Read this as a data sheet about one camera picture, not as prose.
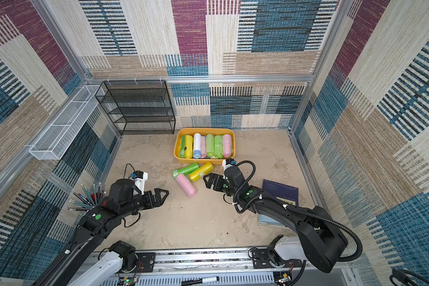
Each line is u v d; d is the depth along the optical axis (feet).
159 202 2.14
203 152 3.27
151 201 2.12
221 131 3.90
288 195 2.99
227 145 3.35
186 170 3.26
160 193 2.21
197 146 3.24
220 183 2.40
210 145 3.37
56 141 2.35
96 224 1.61
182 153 3.27
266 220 2.79
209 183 2.44
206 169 3.26
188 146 3.26
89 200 2.64
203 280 2.26
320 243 1.36
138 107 3.55
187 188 2.99
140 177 2.19
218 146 3.35
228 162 2.49
